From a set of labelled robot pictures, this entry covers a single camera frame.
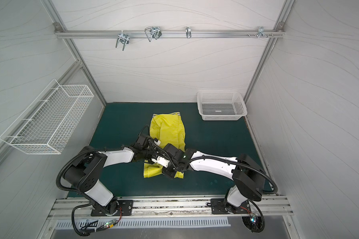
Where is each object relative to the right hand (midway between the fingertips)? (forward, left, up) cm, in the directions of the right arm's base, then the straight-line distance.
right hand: (163, 169), depth 79 cm
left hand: (+8, -1, -4) cm, 9 cm away
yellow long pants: (+30, +3, -5) cm, 31 cm away
